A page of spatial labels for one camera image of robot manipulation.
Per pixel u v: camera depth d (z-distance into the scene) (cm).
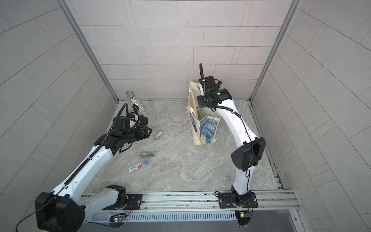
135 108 91
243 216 68
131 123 63
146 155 85
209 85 60
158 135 94
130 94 81
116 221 64
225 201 71
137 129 66
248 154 52
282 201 72
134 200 71
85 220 43
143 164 82
